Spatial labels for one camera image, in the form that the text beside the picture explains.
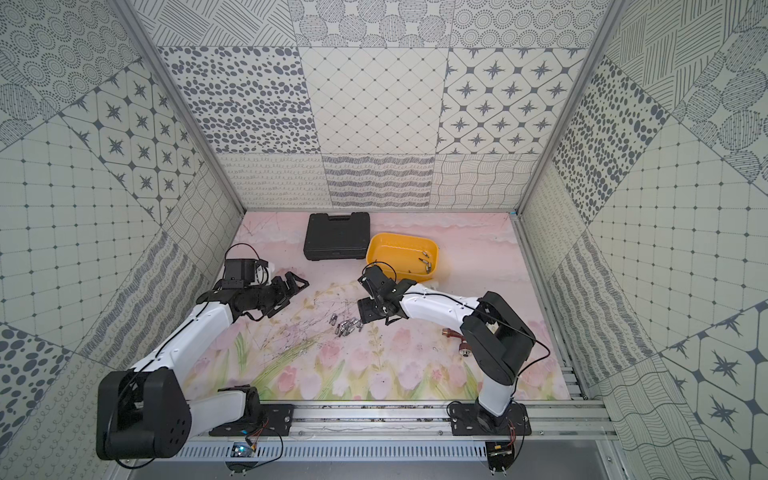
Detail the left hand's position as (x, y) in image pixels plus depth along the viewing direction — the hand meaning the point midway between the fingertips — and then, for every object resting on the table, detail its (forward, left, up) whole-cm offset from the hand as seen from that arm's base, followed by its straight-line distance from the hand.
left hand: (297, 286), depth 85 cm
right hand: (-3, -22, -8) cm, 24 cm away
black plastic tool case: (+26, -6, -8) cm, 28 cm away
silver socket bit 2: (-7, -13, -13) cm, 20 cm away
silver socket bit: (-4, -9, -13) cm, 16 cm away
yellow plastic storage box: (+21, -35, -13) cm, 43 cm away
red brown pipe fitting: (-13, -49, -11) cm, 51 cm away
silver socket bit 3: (+17, -40, -12) cm, 45 cm away
